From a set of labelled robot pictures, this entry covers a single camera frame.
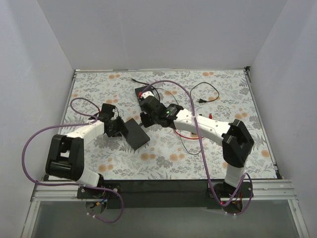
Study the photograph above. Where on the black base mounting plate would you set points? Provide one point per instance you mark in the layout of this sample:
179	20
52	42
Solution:
163	193

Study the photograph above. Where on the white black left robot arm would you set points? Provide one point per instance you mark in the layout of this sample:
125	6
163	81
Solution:
66	158

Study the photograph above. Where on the floral patterned table mat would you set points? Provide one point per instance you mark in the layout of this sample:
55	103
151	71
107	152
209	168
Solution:
223	94

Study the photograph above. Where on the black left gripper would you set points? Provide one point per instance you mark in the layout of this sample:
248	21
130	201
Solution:
121	126

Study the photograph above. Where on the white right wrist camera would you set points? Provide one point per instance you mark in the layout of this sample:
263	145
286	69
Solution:
144	95

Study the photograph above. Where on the aluminium frame rail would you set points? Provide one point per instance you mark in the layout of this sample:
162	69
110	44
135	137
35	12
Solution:
268	189

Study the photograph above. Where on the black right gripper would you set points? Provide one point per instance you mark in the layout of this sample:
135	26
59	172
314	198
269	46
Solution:
144	99

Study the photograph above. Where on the black rectangular box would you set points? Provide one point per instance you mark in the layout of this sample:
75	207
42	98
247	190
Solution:
142	90

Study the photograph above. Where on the black network switch with ports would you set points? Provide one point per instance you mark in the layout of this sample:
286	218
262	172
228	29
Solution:
134	134

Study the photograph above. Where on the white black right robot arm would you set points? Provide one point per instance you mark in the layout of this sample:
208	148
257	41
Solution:
233	137

